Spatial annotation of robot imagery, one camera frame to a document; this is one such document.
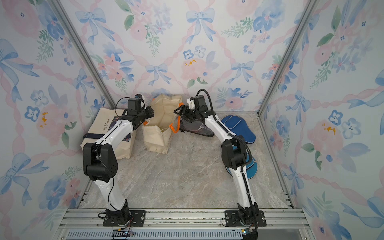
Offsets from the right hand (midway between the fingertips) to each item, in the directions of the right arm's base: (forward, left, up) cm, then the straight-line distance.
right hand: (177, 113), depth 97 cm
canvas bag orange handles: (-16, +10, +4) cm, 19 cm away
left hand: (0, +14, +4) cm, 15 cm away
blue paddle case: (+1, -42, -14) cm, 44 cm away
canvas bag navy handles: (-7, +50, -3) cm, 51 cm away
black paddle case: (+2, -13, -16) cm, 21 cm away
